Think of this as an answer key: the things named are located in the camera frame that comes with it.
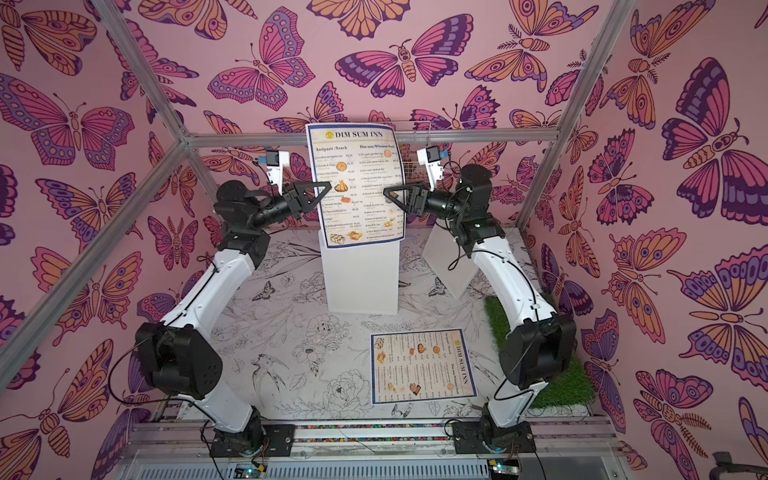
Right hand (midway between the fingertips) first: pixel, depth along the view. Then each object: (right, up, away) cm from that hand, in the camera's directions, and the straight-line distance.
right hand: (393, 189), depth 68 cm
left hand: (-13, 0, -1) cm, 13 cm away
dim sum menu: (+8, -47, +18) cm, 51 cm away
